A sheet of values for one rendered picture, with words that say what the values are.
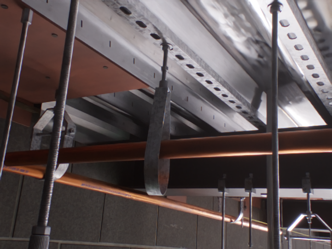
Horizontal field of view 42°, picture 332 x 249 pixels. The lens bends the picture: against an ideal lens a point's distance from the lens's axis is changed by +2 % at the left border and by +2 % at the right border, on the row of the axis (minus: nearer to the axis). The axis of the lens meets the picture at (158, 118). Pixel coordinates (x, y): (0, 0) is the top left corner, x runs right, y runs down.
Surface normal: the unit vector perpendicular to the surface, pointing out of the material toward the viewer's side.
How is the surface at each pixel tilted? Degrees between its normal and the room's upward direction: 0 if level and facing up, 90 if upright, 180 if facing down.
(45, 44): 180
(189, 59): 180
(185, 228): 90
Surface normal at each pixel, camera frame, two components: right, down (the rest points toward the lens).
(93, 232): 0.86, -0.09
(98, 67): -0.07, 0.96
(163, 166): -0.21, -0.12
